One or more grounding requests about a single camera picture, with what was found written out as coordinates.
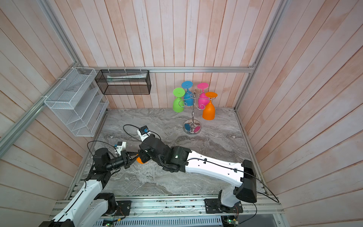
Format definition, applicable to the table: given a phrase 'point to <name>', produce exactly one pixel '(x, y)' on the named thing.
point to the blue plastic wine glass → (188, 98)
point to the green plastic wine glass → (178, 103)
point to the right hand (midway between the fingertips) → (139, 147)
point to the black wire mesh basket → (124, 82)
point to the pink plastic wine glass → (203, 99)
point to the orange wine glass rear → (208, 110)
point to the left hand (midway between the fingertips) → (141, 156)
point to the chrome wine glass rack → (193, 126)
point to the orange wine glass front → (139, 159)
